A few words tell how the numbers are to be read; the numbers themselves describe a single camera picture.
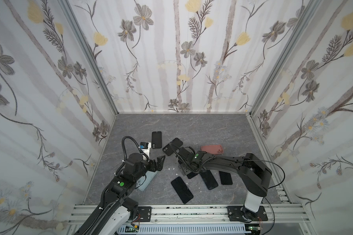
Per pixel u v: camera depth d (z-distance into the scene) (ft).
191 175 2.82
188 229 2.30
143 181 2.83
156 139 3.44
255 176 1.53
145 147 2.13
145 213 2.41
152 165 2.17
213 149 3.23
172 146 3.41
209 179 2.80
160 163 2.21
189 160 2.21
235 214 2.41
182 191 2.65
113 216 1.89
